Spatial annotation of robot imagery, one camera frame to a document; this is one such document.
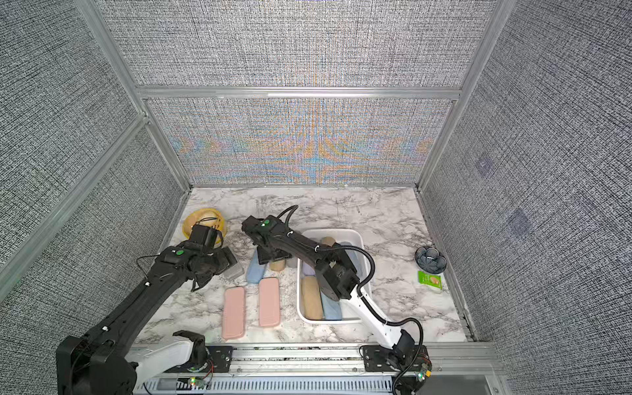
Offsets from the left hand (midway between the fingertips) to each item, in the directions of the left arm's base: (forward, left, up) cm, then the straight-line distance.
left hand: (230, 262), depth 82 cm
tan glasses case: (+3, -14, -9) cm, 17 cm away
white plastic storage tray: (+13, -41, -8) cm, 44 cm away
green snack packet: (-5, -68, -9) cm, 69 cm away
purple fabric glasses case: (+1, -26, -9) cm, 27 cm away
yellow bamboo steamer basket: (+22, +15, -4) cm, 27 cm away
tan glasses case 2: (-10, -27, -7) cm, 29 cm away
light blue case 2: (-14, -33, -8) cm, 37 cm away
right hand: (+7, -13, -7) cm, 16 cm away
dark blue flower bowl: (+3, -72, -9) cm, 73 cm away
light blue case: (+1, -6, -9) cm, 11 cm away
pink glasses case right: (-11, -13, -8) cm, 18 cm away
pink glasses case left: (-13, 0, -13) cm, 18 cm away
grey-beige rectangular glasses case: (+1, +1, -9) cm, 10 cm away
